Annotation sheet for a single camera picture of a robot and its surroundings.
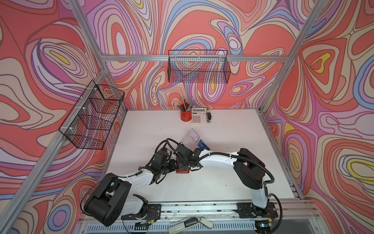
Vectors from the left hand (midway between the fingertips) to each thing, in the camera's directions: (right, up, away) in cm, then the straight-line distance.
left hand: (180, 163), depth 89 cm
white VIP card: (+9, +17, +4) cm, 20 cm away
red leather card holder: (+3, -4, -3) cm, 6 cm away
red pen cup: (+3, +30, +19) cm, 36 cm away
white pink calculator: (+14, +31, +23) cm, 41 cm away
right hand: (+3, -2, +1) cm, 4 cm away
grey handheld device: (+6, -21, -23) cm, 32 cm away
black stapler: (+21, +30, +21) cm, 42 cm away
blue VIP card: (+13, +12, 0) cm, 18 cm away
